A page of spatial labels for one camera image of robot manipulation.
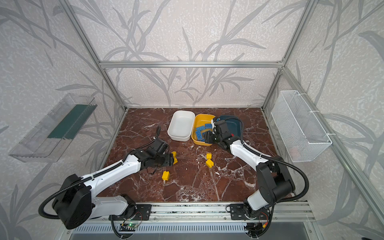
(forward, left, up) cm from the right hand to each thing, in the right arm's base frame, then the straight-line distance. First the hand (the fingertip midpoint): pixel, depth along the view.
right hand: (208, 130), depth 90 cm
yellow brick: (-11, 0, -11) cm, 16 cm away
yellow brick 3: (-23, +25, -11) cm, 36 cm away
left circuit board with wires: (-47, +39, -13) cm, 63 cm away
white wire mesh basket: (-15, -39, +21) cm, 47 cm away
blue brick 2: (+12, -1, -12) cm, 17 cm away
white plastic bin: (+14, +20, -14) cm, 28 cm away
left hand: (-15, +21, -5) cm, 26 cm away
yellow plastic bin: (+16, +5, -10) cm, 19 cm away
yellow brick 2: (-16, -1, -11) cm, 20 cm away
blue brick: (+3, +6, -9) cm, 11 cm away
